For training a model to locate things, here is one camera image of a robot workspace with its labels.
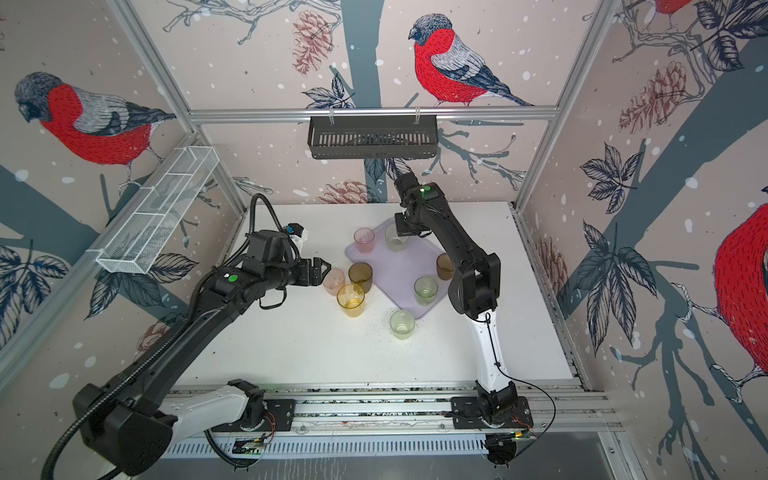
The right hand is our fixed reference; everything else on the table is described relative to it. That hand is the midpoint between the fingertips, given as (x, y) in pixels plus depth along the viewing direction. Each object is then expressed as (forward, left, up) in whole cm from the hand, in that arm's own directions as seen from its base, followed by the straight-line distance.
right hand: (405, 233), depth 94 cm
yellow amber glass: (-18, +17, -11) cm, 27 cm away
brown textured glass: (-4, -14, -13) cm, 19 cm away
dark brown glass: (-7, +15, -14) cm, 21 cm away
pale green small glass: (-24, 0, -14) cm, 28 cm away
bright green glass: (-13, -7, -11) cm, 19 cm away
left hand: (-19, +22, +9) cm, 31 cm away
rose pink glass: (+6, +15, -10) cm, 18 cm away
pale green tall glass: (+3, +4, -10) cm, 11 cm away
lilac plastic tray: (-6, +3, -14) cm, 16 cm away
